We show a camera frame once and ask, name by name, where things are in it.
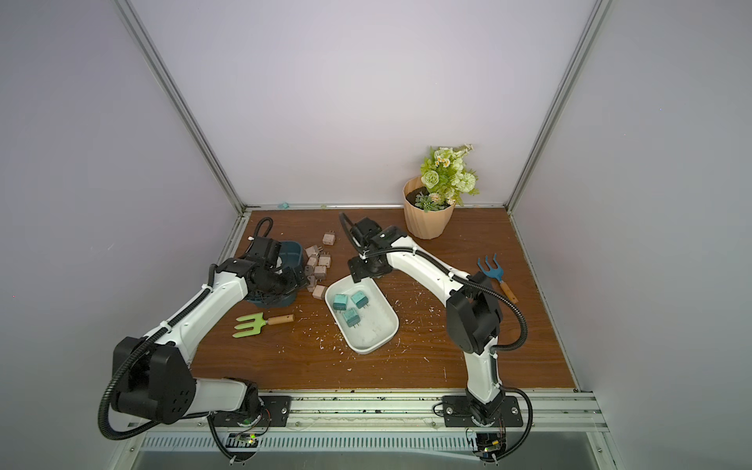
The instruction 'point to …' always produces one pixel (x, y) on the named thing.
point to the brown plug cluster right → (325, 259)
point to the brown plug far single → (329, 238)
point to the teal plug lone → (360, 300)
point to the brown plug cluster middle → (320, 272)
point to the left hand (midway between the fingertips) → (302, 285)
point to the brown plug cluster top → (312, 251)
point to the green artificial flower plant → (447, 177)
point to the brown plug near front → (319, 292)
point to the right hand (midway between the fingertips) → (364, 268)
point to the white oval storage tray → (361, 314)
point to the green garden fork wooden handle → (258, 322)
